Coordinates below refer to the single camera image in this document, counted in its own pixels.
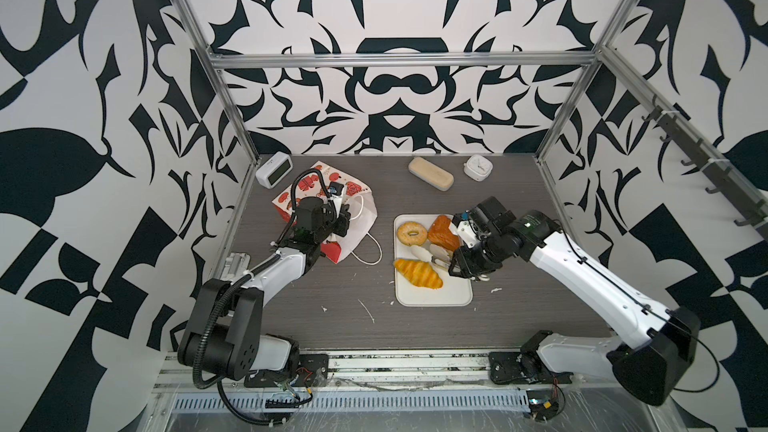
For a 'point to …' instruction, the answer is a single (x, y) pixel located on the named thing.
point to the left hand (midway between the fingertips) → (346, 199)
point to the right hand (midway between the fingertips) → (456, 268)
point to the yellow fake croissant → (420, 272)
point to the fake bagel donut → (408, 239)
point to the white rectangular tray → (454, 292)
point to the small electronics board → (542, 403)
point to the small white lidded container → (477, 167)
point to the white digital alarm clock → (277, 167)
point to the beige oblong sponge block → (431, 174)
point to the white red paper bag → (356, 198)
